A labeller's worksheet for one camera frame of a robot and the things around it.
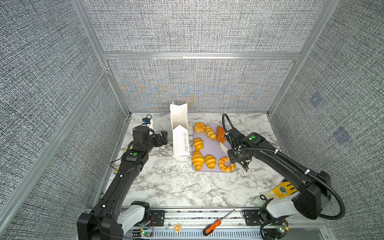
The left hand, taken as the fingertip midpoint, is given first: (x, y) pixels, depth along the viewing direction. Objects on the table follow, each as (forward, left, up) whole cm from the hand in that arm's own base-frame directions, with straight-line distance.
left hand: (159, 133), depth 80 cm
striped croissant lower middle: (-8, -28, -19) cm, 35 cm away
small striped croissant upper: (+12, -31, -18) cm, 38 cm away
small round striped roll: (+5, -22, -18) cm, 29 cm away
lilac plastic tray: (+2, -30, -20) cm, 36 cm away
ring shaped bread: (-12, -35, -19) cm, 42 cm away
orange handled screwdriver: (-41, -25, -21) cm, 52 cm away
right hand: (-12, -40, -8) cm, 42 cm away
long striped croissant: (-7, -21, -18) cm, 28 cm away
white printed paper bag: (+18, -10, -11) cm, 23 cm away
